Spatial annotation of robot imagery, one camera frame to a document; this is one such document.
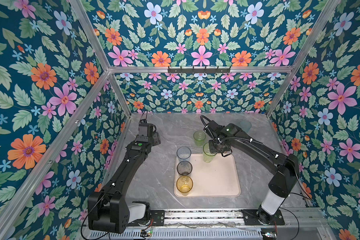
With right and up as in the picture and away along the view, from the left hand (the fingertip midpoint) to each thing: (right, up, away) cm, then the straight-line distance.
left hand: (154, 132), depth 82 cm
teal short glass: (+58, +4, +16) cm, 60 cm away
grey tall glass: (+17, -21, +3) cm, 27 cm away
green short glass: (+27, -4, +18) cm, 32 cm away
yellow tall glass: (+17, -29, 0) cm, 34 cm away
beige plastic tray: (+38, -27, +4) cm, 47 cm away
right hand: (+34, -9, -1) cm, 35 cm away
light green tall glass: (+30, -13, -5) cm, 33 cm away
